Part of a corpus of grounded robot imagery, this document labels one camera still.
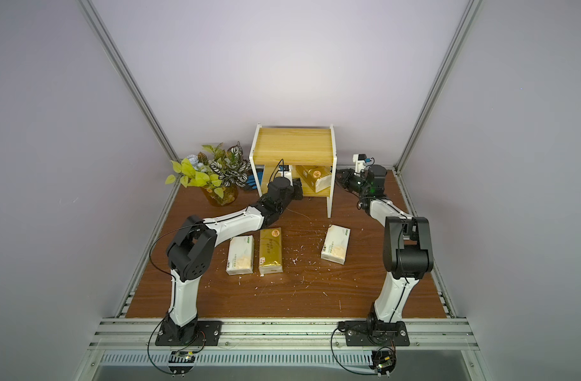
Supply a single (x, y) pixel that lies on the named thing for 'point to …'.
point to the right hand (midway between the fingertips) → (332, 167)
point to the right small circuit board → (383, 361)
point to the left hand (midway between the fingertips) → (303, 177)
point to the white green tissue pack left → (240, 255)
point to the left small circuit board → (181, 356)
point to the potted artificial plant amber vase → (217, 171)
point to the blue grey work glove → (252, 181)
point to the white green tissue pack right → (336, 244)
